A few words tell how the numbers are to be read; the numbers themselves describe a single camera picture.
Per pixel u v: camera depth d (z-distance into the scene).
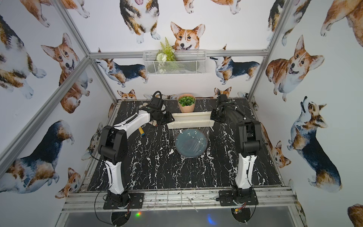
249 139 0.54
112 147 0.52
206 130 1.01
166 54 0.82
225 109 0.72
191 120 0.98
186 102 1.01
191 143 0.95
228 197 0.73
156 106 0.77
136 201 0.73
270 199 0.75
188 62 0.92
